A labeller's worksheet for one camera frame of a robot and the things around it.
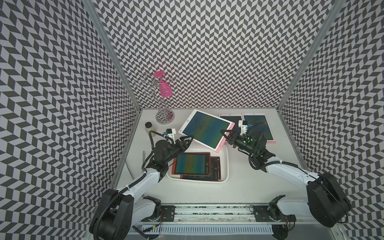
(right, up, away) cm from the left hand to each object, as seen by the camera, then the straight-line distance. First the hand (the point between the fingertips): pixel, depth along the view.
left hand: (193, 139), depth 79 cm
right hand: (+14, +3, -3) cm, 14 cm away
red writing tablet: (0, -16, +10) cm, 19 cm away
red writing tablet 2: (+13, -20, +7) cm, 24 cm away
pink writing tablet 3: (+29, +13, +34) cm, 46 cm away
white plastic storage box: (+18, -21, +5) cm, 28 cm away
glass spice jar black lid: (-30, +6, +17) cm, 35 cm away
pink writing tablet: (+7, +5, +2) cm, 9 cm away
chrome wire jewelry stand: (-33, +36, +27) cm, 55 cm away
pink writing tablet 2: (+45, +12, +33) cm, 57 cm away
